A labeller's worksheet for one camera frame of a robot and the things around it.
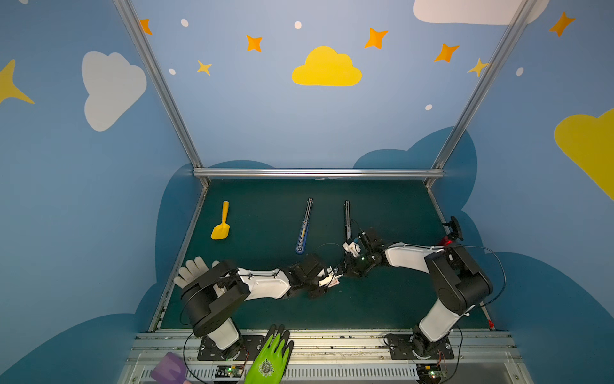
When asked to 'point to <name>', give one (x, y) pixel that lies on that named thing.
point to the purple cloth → (169, 370)
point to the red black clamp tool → (456, 231)
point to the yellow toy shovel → (221, 230)
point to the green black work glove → (270, 363)
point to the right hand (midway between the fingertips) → (340, 271)
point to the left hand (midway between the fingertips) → (328, 281)
